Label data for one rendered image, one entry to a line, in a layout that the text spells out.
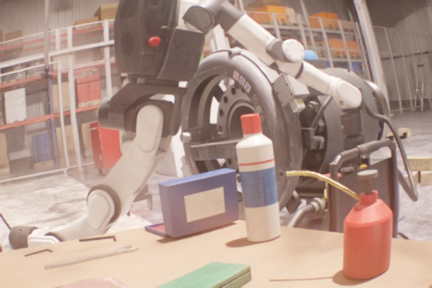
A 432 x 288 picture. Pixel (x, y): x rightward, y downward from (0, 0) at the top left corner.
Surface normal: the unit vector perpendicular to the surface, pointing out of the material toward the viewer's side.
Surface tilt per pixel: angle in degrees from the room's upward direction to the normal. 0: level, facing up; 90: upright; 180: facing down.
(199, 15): 124
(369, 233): 90
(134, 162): 104
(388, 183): 90
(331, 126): 93
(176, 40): 113
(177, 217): 96
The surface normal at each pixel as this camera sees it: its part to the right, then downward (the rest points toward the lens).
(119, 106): -0.21, 0.11
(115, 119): -0.24, 0.48
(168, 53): 0.58, 0.37
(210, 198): 0.53, 0.10
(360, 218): -0.55, -0.56
